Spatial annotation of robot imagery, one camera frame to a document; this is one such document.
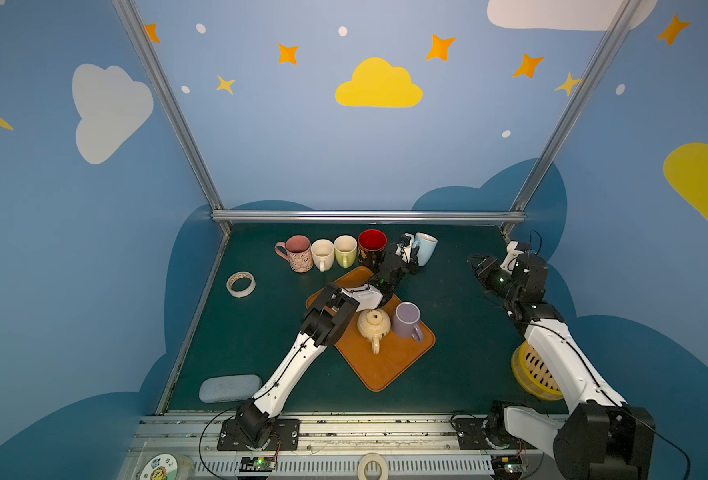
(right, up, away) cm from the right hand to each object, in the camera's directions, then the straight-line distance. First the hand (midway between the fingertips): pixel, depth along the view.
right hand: (475, 255), depth 81 cm
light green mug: (-37, +2, +20) cm, 42 cm away
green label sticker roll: (-75, -46, -18) cm, 89 cm away
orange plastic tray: (-21, -30, +7) cm, 37 cm away
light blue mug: (-8, +4, +22) cm, 24 cm away
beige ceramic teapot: (-28, -20, +4) cm, 35 cm away
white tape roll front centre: (-29, -50, -10) cm, 58 cm away
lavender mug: (-18, -20, +5) cm, 27 cm away
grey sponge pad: (-69, -36, -3) cm, 78 cm away
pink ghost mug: (-53, +1, +17) cm, 56 cm away
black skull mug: (-28, +2, +20) cm, 34 cm away
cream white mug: (-45, +1, +24) cm, 51 cm away
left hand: (-11, +3, +21) cm, 24 cm away
